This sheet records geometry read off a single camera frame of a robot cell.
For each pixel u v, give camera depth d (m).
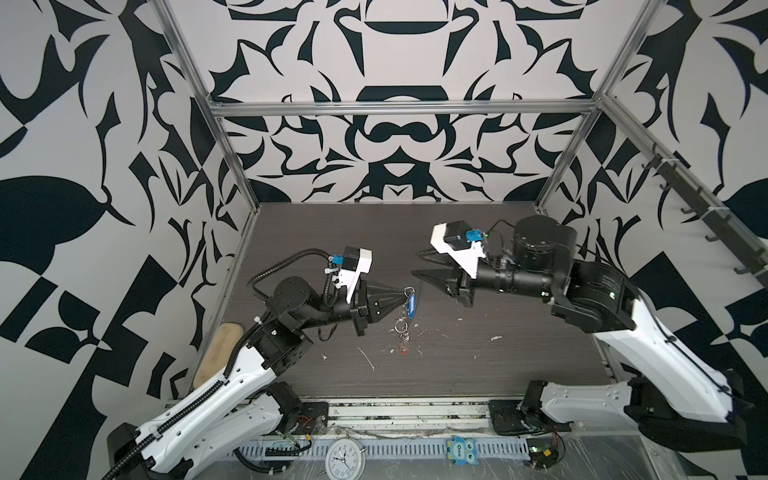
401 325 0.58
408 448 0.71
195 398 0.43
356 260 0.48
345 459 0.66
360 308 0.48
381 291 0.52
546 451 0.71
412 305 0.54
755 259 0.50
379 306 0.53
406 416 0.76
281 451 0.73
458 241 0.38
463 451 0.69
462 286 0.42
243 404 0.47
